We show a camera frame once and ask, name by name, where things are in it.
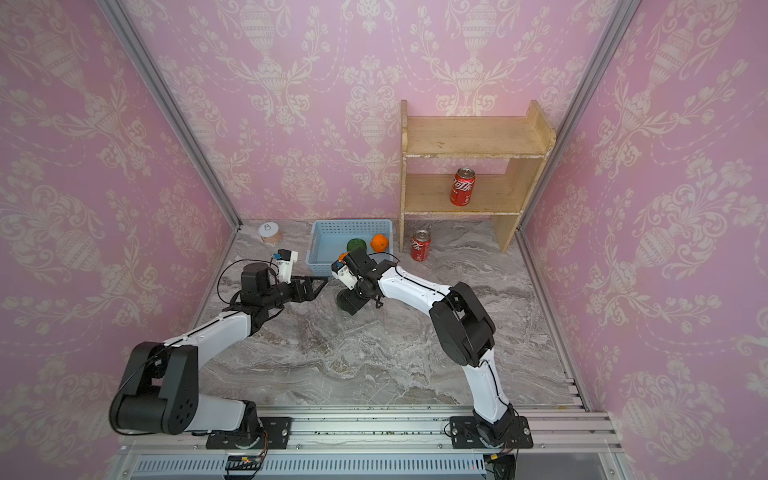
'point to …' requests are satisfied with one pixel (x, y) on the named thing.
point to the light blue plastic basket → (329, 239)
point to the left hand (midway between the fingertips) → (318, 281)
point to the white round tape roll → (270, 232)
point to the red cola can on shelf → (463, 186)
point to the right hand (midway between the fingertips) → (353, 296)
